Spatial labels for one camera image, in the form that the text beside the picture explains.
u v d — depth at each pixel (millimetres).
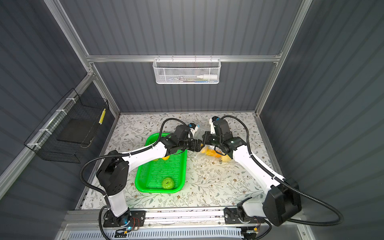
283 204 401
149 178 868
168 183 788
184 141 730
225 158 892
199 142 780
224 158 889
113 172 475
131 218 724
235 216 737
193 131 781
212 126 722
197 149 771
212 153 866
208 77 867
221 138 599
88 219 760
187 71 1238
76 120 774
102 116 834
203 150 836
